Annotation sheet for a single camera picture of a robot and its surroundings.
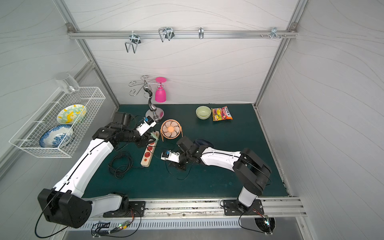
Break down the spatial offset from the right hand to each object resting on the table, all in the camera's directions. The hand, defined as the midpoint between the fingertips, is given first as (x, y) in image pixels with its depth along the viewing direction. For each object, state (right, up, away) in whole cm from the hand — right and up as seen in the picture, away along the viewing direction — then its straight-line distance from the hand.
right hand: (170, 161), depth 82 cm
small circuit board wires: (-31, -28, -13) cm, 44 cm away
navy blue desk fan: (+17, +10, +6) cm, 21 cm away
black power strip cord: (-31, -3, +7) cm, 32 cm away
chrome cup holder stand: (-18, +27, +30) cm, 44 cm away
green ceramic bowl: (+20, +29, +30) cm, 46 cm away
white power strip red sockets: (-15, +2, +9) cm, 17 cm away
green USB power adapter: (-6, +13, -5) cm, 15 cm away
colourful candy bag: (+33, +27, +28) cm, 51 cm away
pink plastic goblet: (-11, +42, +23) cm, 49 cm away
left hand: (-9, +15, -5) cm, 18 cm away
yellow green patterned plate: (-45, +26, -11) cm, 54 cm away
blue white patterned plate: (-45, +17, -19) cm, 52 cm away
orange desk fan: (-2, +17, +14) cm, 22 cm away
